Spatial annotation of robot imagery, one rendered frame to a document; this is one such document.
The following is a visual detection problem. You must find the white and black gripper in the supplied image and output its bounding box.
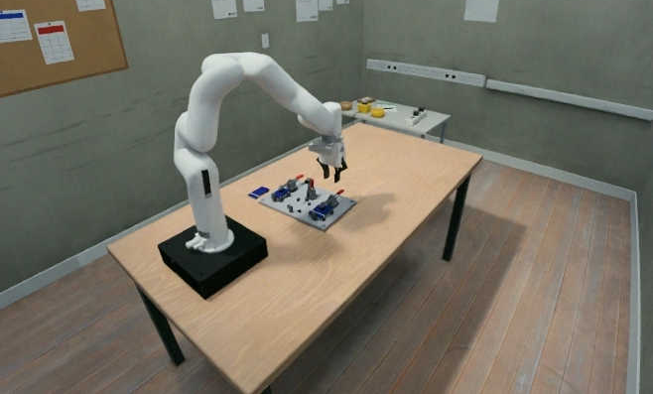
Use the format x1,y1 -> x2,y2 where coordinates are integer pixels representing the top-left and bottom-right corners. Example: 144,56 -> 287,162
317,140 -> 348,183

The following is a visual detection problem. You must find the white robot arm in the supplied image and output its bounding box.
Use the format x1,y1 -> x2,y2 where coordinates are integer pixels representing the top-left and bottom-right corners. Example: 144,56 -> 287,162
174,53 -> 344,253

